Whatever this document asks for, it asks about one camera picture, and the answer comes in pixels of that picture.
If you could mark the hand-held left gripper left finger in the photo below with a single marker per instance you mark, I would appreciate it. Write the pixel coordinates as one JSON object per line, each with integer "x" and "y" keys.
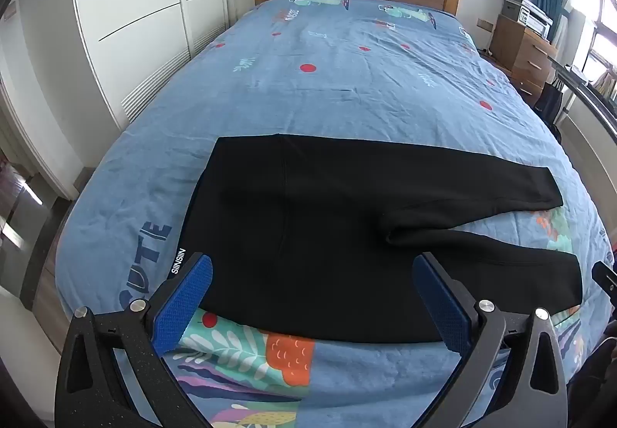
{"x": 185, "y": 300}

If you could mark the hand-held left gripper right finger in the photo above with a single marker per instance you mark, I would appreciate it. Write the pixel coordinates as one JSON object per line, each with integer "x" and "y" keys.
{"x": 441, "y": 300}

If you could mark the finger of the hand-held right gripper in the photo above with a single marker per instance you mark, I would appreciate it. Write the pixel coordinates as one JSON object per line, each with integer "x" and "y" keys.
{"x": 605, "y": 278}

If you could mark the black pants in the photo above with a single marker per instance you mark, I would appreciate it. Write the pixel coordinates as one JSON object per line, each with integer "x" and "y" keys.
{"x": 337, "y": 235}

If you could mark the dark bag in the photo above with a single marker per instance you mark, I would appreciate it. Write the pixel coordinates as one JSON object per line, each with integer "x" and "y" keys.
{"x": 548, "y": 102}

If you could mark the wooden dresser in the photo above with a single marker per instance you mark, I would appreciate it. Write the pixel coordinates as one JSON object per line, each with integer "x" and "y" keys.
{"x": 523, "y": 54}

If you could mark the blue printed bed sheet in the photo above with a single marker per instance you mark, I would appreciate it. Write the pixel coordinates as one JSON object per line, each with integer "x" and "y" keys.
{"x": 337, "y": 71}

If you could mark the grey printer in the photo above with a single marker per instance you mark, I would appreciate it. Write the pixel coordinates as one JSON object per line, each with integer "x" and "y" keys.
{"x": 525, "y": 16}

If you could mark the white wardrobe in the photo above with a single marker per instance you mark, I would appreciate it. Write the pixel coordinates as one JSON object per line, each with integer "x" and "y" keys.
{"x": 135, "y": 4}

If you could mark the metal rail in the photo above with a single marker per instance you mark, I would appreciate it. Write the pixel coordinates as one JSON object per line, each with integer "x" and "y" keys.
{"x": 585, "y": 90}

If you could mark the beige wall socket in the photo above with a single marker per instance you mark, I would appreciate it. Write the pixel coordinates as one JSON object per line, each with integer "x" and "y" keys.
{"x": 485, "y": 24}

